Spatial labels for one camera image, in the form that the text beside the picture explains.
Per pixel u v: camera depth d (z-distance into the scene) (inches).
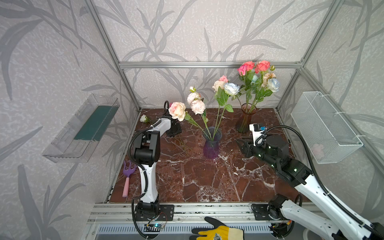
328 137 24.5
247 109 37.4
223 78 31.4
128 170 34.7
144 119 42.9
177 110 24.3
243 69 31.1
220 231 26.2
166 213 28.6
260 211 29.2
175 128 36.9
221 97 28.9
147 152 22.4
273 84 30.3
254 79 33.2
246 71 31.6
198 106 27.7
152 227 28.3
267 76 34.1
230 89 26.6
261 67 31.7
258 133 23.0
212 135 32.5
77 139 25.2
